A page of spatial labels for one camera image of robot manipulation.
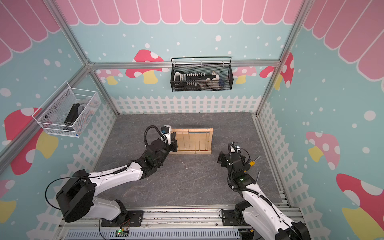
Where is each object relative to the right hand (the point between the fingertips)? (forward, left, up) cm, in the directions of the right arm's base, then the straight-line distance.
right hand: (228, 152), depth 84 cm
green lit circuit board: (-36, +55, -14) cm, 68 cm away
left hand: (+6, +29, +9) cm, 31 cm away
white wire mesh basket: (+10, +81, +24) cm, 85 cm away
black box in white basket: (+6, +76, +25) cm, 80 cm away
